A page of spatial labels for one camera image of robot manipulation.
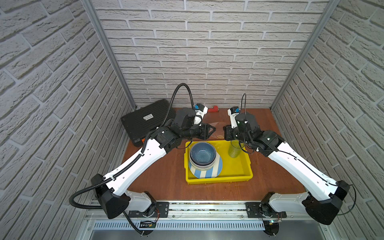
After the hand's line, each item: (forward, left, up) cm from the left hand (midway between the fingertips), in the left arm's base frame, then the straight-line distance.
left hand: (214, 126), depth 66 cm
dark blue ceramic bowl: (-1, +4, -24) cm, 25 cm away
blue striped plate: (-11, 0, -29) cm, 31 cm away
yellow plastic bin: (-7, -15, -34) cm, 38 cm away
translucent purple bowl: (-10, +5, -23) cm, 26 cm away
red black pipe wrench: (+44, -10, -35) cm, 57 cm away
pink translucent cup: (-2, -2, -3) cm, 4 cm away
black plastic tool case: (+24, +46, -26) cm, 58 cm away
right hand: (+3, -6, -4) cm, 8 cm away
